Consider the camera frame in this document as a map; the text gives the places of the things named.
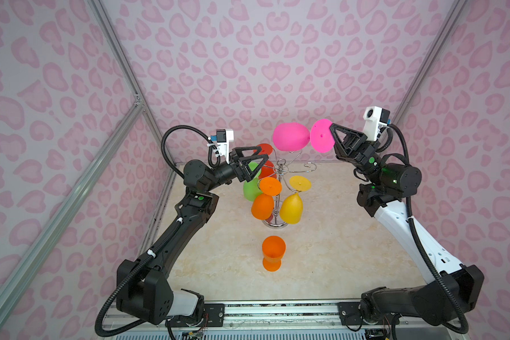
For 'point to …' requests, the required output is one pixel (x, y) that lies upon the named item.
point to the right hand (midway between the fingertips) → (331, 135)
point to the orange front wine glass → (262, 205)
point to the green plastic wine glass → (251, 188)
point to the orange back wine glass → (273, 248)
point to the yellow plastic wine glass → (291, 207)
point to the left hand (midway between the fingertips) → (265, 152)
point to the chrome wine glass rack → (282, 168)
